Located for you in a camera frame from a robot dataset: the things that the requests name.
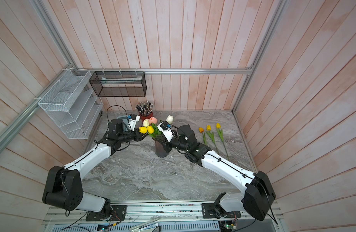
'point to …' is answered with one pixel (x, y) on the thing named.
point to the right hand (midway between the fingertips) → (157, 136)
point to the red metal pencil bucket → (148, 117)
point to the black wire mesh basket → (119, 83)
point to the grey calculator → (125, 122)
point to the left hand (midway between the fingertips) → (149, 133)
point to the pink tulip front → (153, 120)
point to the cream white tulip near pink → (145, 123)
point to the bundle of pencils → (144, 108)
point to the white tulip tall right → (170, 119)
